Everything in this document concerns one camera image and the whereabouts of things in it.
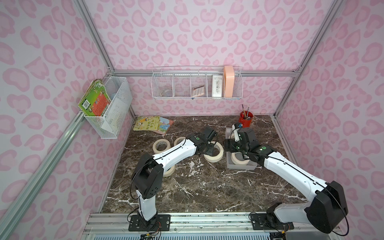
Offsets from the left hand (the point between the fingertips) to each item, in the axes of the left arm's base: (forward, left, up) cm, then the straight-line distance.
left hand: (209, 146), depth 88 cm
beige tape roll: (-12, +23, -9) cm, 28 cm away
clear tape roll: (+32, +27, +14) cm, 44 cm away
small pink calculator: (+31, +6, +17) cm, 36 cm away
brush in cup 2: (+29, -29, -1) cm, 41 cm away
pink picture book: (+27, +32, -11) cm, 43 cm away
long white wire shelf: (+41, +7, +17) cm, 44 cm away
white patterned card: (+31, -5, +20) cm, 38 cm away
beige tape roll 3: (-5, -17, -8) cm, 19 cm away
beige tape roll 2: (-9, -3, +1) cm, 9 cm away
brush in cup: (+29, -26, +1) cm, 39 cm away
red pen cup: (+23, -27, -4) cm, 36 cm away
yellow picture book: (+29, +46, -12) cm, 56 cm away
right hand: (0, -10, +7) cm, 12 cm away
